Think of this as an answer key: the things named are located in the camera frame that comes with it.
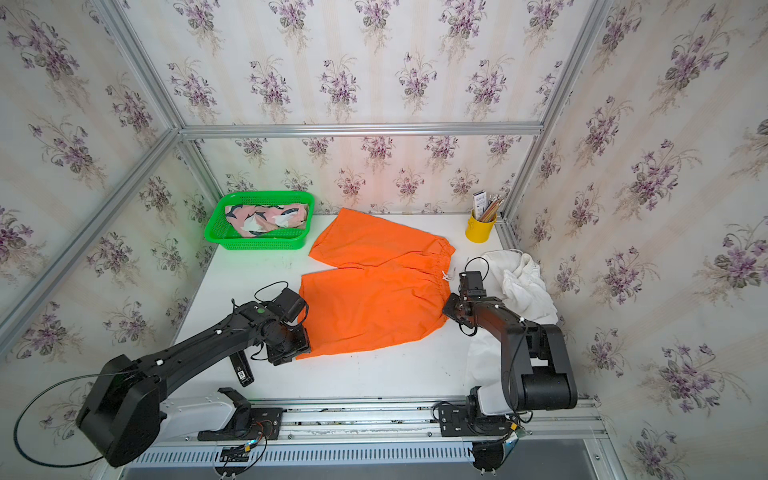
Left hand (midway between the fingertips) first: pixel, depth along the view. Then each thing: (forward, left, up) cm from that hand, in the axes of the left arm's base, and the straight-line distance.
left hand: (310, 355), depth 81 cm
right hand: (+15, -43, -3) cm, 45 cm away
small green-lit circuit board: (-22, +16, -6) cm, 27 cm away
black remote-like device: (-3, +18, -1) cm, 18 cm away
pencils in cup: (+49, -58, +9) cm, 76 cm away
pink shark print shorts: (+49, +28, +3) cm, 57 cm away
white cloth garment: (+24, -63, +3) cm, 67 cm away
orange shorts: (+24, -21, -2) cm, 32 cm away
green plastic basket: (+46, +41, -1) cm, 62 cm away
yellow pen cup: (+45, -57, +2) cm, 72 cm away
